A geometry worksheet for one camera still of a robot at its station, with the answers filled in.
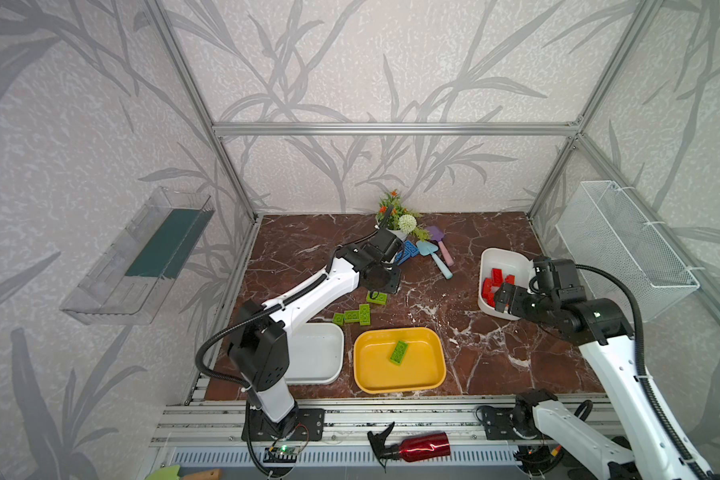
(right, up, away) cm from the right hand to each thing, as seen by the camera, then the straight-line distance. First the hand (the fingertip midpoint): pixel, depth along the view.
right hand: (509, 291), depth 74 cm
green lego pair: (-34, -6, +22) cm, 41 cm away
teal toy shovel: (-15, +10, +34) cm, 39 cm away
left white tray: (-51, -20, +10) cm, 55 cm away
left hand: (-28, +3, +9) cm, 30 cm away
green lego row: (-38, -11, +17) cm, 43 cm away
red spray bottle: (-22, -34, -7) cm, 41 cm away
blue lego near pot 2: (-24, +7, +32) cm, 41 cm away
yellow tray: (-20, -22, +8) cm, 31 cm away
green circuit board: (-56, -40, -2) cm, 69 cm away
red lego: (+8, 0, +27) cm, 28 cm away
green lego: (-27, -19, +10) cm, 35 cm away
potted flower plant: (-26, +19, +25) cm, 41 cm away
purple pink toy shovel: (-10, +15, +41) cm, 45 cm away
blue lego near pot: (-21, +10, +35) cm, 42 cm away
